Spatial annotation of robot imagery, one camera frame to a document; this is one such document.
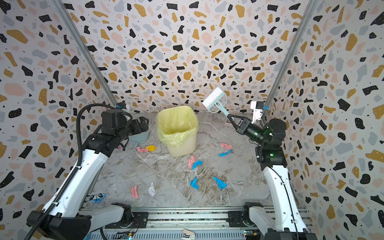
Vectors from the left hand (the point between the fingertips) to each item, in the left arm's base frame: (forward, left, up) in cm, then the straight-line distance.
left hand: (139, 118), depth 71 cm
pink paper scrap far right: (+4, -48, -34) cm, 59 cm away
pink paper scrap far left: (+2, +9, -33) cm, 34 cm away
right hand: (-8, -39, +9) cm, 41 cm away
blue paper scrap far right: (-1, -43, -34) cm, 55 cm away
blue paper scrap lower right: (-20, -41, -34) cm, 57 cm away
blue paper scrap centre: (-6, -28, -35) cm, 45 cm away
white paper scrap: (-23, -2, -35) cm, 41 cm away
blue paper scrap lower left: (-20, -25, -34) cm, 47 cm away
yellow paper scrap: (+5, +4, -34) cm, 35 cm away
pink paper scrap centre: (-6, -23, -35) cm, 42 cm away
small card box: (+27, -51, -34) cm, 67 cm away
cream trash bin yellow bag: (+15, -14, -25) cm, 32 cm away
